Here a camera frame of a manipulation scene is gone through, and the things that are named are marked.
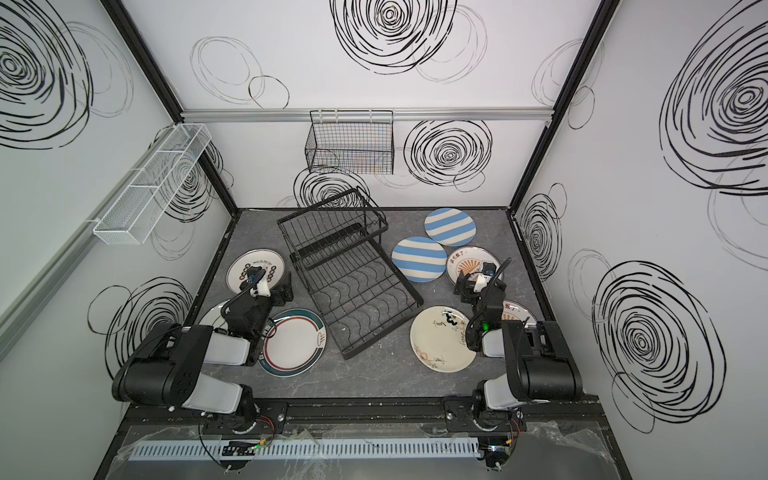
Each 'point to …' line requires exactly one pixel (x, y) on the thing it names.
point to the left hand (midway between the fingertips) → (273, 273)
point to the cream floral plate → (438, 337)
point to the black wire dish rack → (359, 286)
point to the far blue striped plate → (451, 227)
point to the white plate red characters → (267, 259)
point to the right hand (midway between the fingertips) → (479, 274)
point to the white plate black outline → (214, 317)
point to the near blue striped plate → (419, 259)
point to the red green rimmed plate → (297, 346)
